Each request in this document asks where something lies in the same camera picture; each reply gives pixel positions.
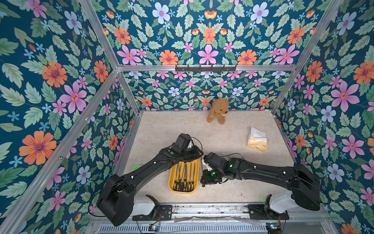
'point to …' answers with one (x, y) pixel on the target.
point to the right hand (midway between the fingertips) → (201, 182)
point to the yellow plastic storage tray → (189, 169)
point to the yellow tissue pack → (257, 140)
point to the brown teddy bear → (219, 109)
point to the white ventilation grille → (183, 228)
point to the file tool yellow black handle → (175, 181)
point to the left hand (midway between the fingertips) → (204, 153)
